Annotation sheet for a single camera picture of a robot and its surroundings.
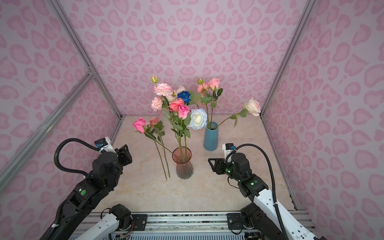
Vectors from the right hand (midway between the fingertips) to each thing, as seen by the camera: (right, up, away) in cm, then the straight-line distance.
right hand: (212, 160), depth 75 cm
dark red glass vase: (-15, +2, -1) cm, 15 cm away
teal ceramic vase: (+1, +11, +16) cm, 19 cm away
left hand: (-40, +8, -8) cm, 42 cm away
